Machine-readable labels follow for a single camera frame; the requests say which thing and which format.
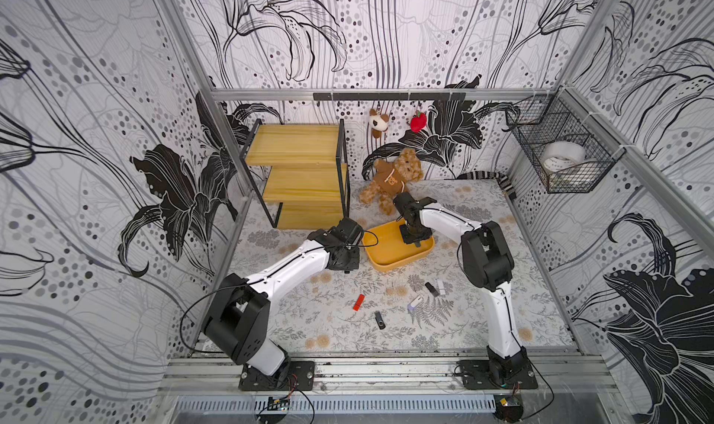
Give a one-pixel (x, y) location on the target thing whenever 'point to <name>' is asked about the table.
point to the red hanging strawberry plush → (418, 122)
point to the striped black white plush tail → (492, 175)
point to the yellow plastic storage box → (385, 247)
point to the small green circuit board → (278, 404)
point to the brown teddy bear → (392, 178)
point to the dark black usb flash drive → (434, 292)
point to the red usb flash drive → (359, 302)
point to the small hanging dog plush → (377, 123)
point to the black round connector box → (509, 407)
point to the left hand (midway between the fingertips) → (350, 266)
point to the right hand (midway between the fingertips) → (417, 233)
